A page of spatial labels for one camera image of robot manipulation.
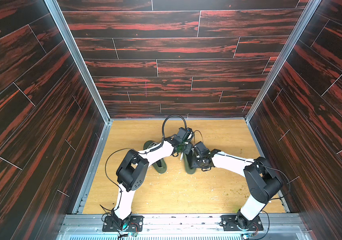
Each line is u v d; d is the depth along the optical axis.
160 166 0.88
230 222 0.73
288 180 0.83
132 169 0.55
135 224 0.73
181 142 0.72
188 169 0.89
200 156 0.72
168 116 0.82
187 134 0.74
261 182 0.47
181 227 0.73
